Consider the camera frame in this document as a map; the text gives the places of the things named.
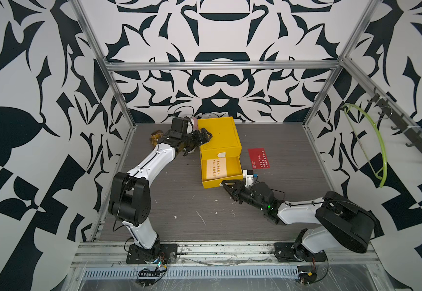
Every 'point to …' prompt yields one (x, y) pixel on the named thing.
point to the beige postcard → (216, 168)
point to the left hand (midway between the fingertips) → (205, 135)
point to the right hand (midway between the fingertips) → (221, 183)
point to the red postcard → (258, 158)
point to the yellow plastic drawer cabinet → (221, 154)
